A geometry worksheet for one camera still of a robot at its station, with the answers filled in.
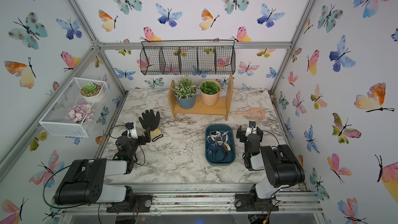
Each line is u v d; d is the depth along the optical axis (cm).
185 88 91
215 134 96
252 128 77
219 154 89
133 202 71
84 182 44
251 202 68
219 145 91
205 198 76
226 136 93
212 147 91
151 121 104
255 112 108
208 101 99
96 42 91
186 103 96
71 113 62
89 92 71
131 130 77
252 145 69
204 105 102
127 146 70
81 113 63
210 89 96
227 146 89
